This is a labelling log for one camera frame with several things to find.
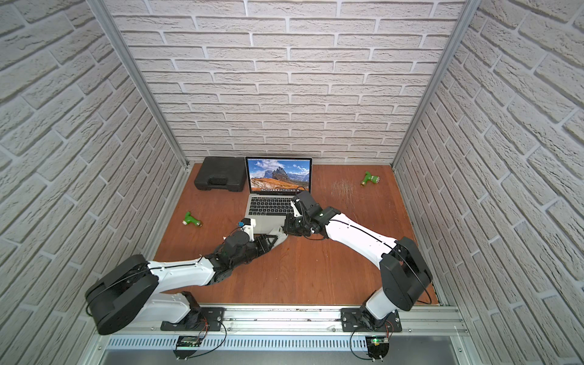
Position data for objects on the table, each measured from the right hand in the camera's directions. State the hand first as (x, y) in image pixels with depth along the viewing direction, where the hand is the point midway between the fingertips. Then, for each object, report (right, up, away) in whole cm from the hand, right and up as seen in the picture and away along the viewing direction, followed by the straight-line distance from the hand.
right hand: (285, 228), depth 82 cm
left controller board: (-32, -35, -11) cm, 48 cm away
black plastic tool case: (-30, +22, +26) cm, 46 cm away
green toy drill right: (+40, +20, +29) cm, 53 cm away
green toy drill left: (-43, +1, +14) cm, 45 cm away
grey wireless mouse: (-2, -4, +2) cm, 5 cm away
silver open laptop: (-7, +18, +20) cm, 28 cm away
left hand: (-2, -4, +1) cm, 4 cm away
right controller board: (+30, -36, -12) cm, 49 cm away
